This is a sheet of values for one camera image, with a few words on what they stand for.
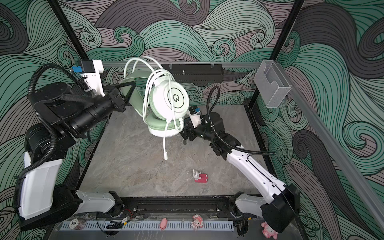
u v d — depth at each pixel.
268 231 0.65
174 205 0.76
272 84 0.80
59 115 0.30
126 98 0.42
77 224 0.65
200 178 0.79
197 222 0.67
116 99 0.37
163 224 0.68
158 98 0.32
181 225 0.70
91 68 0.35
